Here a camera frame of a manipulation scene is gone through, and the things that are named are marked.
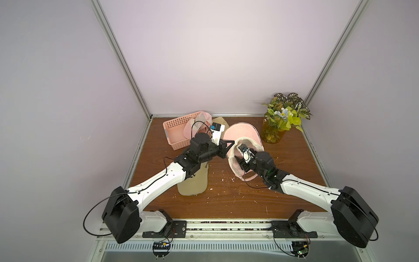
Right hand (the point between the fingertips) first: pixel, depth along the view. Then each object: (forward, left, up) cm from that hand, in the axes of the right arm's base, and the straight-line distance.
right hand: (240, 149), depth 82 cm
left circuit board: (-41, +37, -19) cm, 59 cm away
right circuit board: (-39, -26, -20) cm, 51 cm away
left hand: (-4, +3, +12) cm, 13 cm away
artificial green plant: (+21, -25, +7) cm, 34 cm away
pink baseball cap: (-1, +1, +15) cm, 15 cm away
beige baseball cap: (-13, +23, -15) cm, 31 cm away
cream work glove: (+36, +10, -16) cm, 40 cm away
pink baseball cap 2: (+27, +25, -11) cm, 39 cm away
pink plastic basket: (+23, +43, -14) cm, 51 cm away
